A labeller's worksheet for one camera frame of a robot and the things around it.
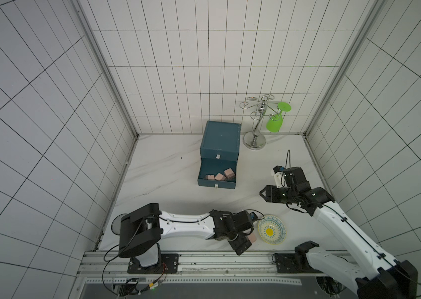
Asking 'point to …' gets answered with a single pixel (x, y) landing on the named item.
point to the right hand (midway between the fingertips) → (258, 192)
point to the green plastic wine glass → (274, 121)
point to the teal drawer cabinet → (221, 141)
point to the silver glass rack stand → (256, 139)
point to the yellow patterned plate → (271, 229)
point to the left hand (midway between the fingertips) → (233, 238)
